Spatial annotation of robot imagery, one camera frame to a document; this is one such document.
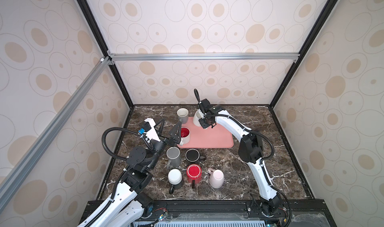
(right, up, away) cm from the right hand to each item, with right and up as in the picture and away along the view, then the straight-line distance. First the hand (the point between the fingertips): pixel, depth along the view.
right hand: (205, 121), depth 99 cm
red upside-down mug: (-7, -26, -20) cm, 34 cm away
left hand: (-15, +1, -40) cm, 42 cm away
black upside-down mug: (-8, -18, -15) cm, 25 cm away
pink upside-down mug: (+4, -27, -24) cm, 37 cm away
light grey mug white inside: (-16, +5, +7) cm, 18 cm away
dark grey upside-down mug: (-19, -17, -17) cm, 31 cm away
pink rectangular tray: (+7, -10, -4) cm, 13 cm away
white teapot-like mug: (-6, +2, -4) cm, 8 cm away
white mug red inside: (-13, -9, -3) cm, 16 cm away
